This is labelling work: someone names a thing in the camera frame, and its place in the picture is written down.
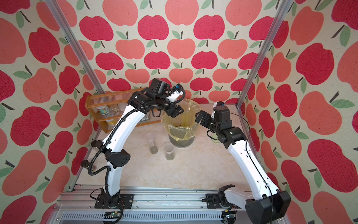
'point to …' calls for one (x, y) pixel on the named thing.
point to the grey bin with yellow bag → (181, 129)
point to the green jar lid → (215, 136)
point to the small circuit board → (112, 214)
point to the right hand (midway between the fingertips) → (203, 119)
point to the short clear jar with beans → (169, 150)
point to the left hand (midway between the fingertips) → (180, 107)
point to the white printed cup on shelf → (103, 110)
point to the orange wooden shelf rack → (117, 101)
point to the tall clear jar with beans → (150, 138)
